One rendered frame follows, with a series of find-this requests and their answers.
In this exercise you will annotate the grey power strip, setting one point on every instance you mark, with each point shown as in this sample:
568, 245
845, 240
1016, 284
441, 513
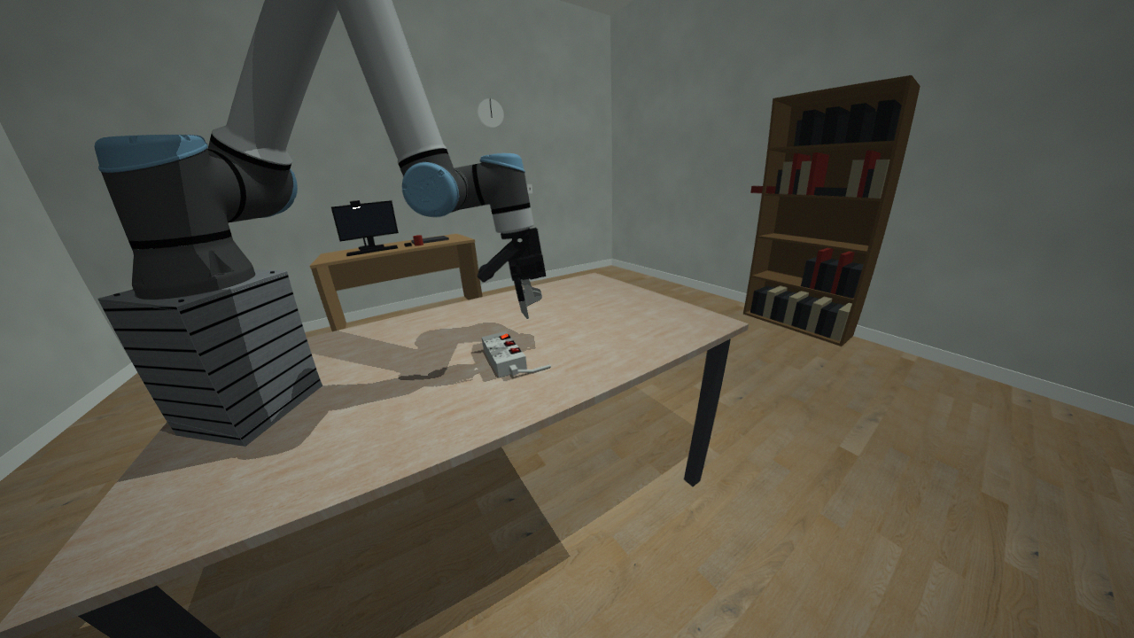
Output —
506, 357

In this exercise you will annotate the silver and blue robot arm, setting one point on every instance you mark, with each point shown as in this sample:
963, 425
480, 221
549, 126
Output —
173, 195

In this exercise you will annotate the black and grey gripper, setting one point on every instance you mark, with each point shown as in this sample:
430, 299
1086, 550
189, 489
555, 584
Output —
524, 264

